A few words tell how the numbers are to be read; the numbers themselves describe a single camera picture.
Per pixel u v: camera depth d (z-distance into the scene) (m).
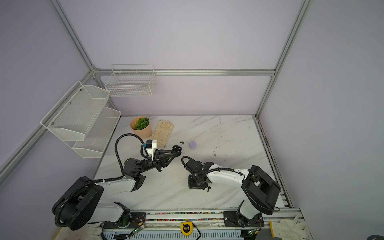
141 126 1.00
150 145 0.63
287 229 0.70
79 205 0.42
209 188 0.84
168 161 0.68
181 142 1.04
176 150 0.68
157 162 0.64
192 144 1.01
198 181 0.74
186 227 0.70
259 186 0.48
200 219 0.75
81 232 0.70
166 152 0.67
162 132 1.09
